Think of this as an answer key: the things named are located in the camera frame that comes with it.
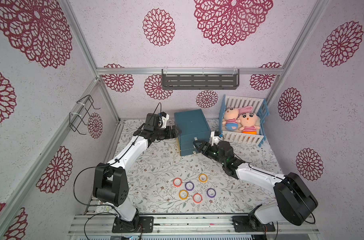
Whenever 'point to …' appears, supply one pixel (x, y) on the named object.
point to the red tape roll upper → (177, 182)
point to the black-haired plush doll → (248, 120)
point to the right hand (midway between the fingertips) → (198, 144)
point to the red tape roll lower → (197, 198)
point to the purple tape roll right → (211, 192)
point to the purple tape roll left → (189, 186)
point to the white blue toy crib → (260, 109)
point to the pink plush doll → (231, 115)
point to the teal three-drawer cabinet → (193, 126)
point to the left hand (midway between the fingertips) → (176, 132)
